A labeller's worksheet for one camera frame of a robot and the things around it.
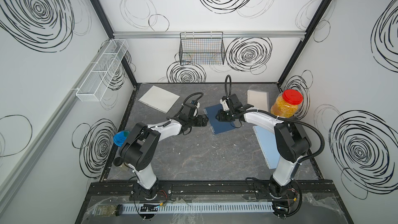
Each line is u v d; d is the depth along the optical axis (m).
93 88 0.72
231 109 0.75
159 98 1.10
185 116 0.73
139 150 0.47
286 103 0.92
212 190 0.76
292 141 0.49
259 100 1.12
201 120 0.83
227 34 0.89
